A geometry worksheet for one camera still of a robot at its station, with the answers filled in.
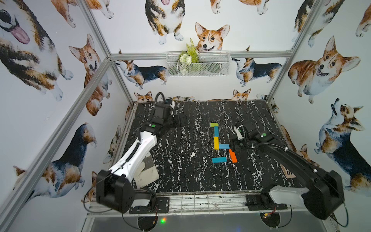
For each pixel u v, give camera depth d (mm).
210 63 924
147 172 857
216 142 964
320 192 387
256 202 735
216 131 1033
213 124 1068
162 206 741
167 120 640
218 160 901
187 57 818
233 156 902
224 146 954
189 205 753
